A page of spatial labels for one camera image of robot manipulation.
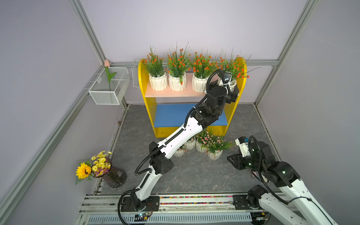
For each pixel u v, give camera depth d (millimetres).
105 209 732
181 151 862
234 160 656
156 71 652
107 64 891
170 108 965
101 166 632
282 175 466
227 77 549
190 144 890
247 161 609
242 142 632
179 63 600
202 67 581
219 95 494
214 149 811
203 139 803
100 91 756
